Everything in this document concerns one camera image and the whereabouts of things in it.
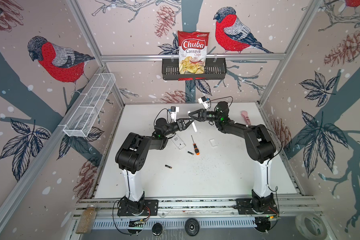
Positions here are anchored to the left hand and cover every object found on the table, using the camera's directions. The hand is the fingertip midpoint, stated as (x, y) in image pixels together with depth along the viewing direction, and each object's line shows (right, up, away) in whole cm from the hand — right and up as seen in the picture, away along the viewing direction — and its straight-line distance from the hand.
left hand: (192, 121), depth 83 cm
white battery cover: (+15, -15, +15) cm, 26 cm away
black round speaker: (-2, -42, -23) cm, 48 cm away
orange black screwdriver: (+3, -19, +11) cm, 22 cm away
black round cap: (-16, -44, -23) cm, 52 cm away
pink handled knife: (+41, +4, +28) cm, 50 cm away
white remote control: (0, -1, -1) cm, 1 cm away
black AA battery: (-2, -20, +11) cm, 23 cm away
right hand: (-3, +1, +2) cm, 4 cm away
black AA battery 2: (-15, -27, +5) cm, 31 cm away
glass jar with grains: (-50, -45, -16) cm, 69 cm away
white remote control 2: (-9, -15, +15) cm, 23 cm away
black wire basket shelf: (+15, +34, +12) cm, 39 cm away
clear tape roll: (+56, -49, -13) cm, 76 cm away
